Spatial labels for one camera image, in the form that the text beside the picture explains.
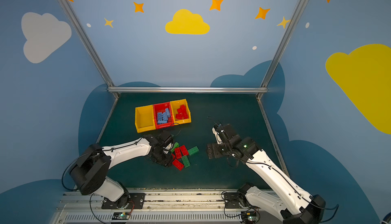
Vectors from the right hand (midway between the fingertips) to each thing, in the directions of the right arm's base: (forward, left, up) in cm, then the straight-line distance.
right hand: (215, 146), depth 75 cm
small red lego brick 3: (+34, +21, -17) cm, 44 cm away
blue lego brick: (+23, +35, -14) cm, 44 cm away
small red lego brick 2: (+35, +25, -17) cm, 46 cm away
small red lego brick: (+37, +22, -15) cm, 45 cm away
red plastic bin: (+33, +37, -11) cm, 51 cm away
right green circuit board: (-27, -17, -18) cm, 37 cm away
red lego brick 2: (+4, +18, -16) cm, 24 cm away
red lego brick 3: (+3, +21, -17) cm, 27 cm away
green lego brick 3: (-3, +16, -15) cm, 22 cm away
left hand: (-4, +25, -16) cm, 30 cm away
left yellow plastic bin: (+26, +48, -15) cm, 57 cm away
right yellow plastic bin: (+37, +28, -14) cm, 49 cm away
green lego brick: (+7, +23, -16) cm, 29 cm away
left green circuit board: (-30, +44, -17) cm, 56 cm away
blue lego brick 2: (+28, +33, -14) cm, 45 cm away
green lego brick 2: (+5, +12, -16) cm, 21 cm away
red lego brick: (+31, +22, -17) cm, 41 cm away
